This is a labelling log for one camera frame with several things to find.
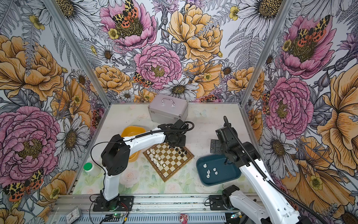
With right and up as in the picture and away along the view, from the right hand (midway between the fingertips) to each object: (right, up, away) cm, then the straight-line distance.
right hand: (222, 150), depth 72 cm
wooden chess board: (-30, -11, +17) cm, 36 cm away
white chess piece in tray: (-7, -12, +14) cm, 20 cm away
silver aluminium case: (-32, +22, +27) cm, 48 cm away
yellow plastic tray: (-57, +7, +28) cm, 64 cm away
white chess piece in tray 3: (-1, -15, +13) cm, 20 cm away
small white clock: (-73, -31, -3) cm, 80 cm away
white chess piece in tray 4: (-6, -18, +11) cm, 22 cm away
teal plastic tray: (-3, -15, +13) cm, 20 cm away
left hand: (-21, -2, +17) cm, 28 cm away
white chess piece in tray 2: (-5, -15, +12) cm, 20 cm away
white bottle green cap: (-71, -12, +6) cm, 72 cm away
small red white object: (-20, -31, -5) cm, 37 cm away
